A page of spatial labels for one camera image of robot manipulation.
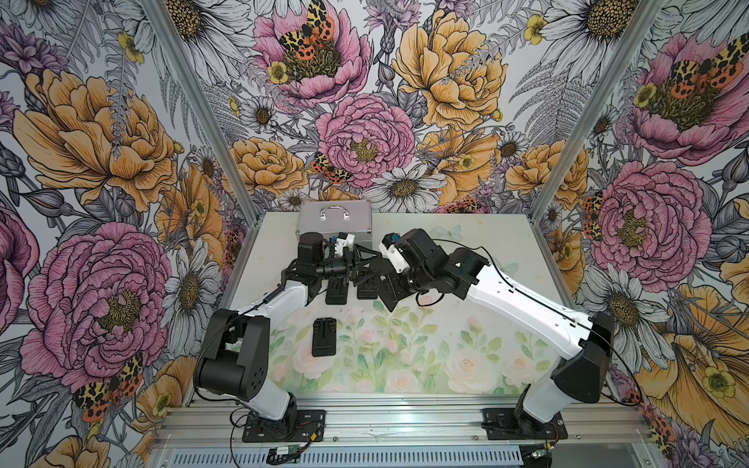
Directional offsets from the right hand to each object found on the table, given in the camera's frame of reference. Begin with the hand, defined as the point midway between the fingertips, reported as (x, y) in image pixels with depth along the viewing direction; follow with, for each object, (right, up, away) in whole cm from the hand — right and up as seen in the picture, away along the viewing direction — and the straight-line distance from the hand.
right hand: (387, 293), depth 73 cm
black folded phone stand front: (-18, -15, +14) cm, 28 cm away
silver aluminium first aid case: (-18, +21, +29) cm, 40 cm away
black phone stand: (-3, +3, +6) cm, 7 cm away
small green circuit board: (-25, -39, -1) cm, 47 cm away
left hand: (-2, +6, +8) cm, 10 cm away
